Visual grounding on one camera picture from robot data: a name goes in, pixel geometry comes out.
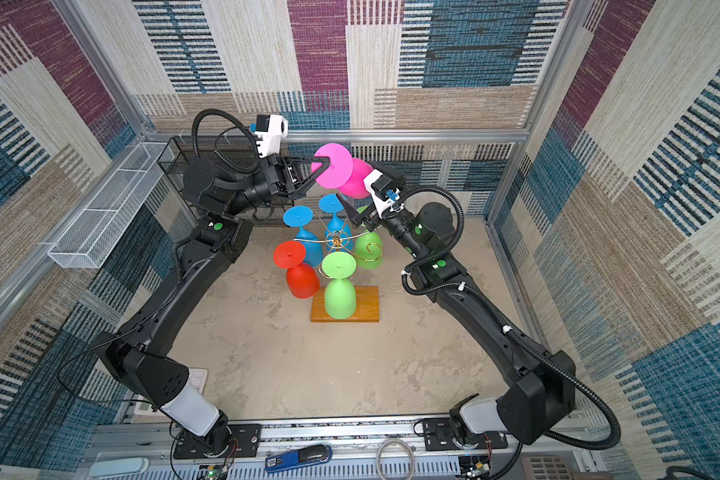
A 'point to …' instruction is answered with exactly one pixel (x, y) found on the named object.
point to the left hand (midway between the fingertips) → (329, 163)
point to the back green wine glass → (369, 248)
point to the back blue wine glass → (338, 236)
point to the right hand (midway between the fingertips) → (357, 179)
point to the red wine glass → (302, 280)
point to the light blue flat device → (118, 466)
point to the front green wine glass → (339, 297)
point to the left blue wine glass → (299, 216)
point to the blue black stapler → (304, 456)
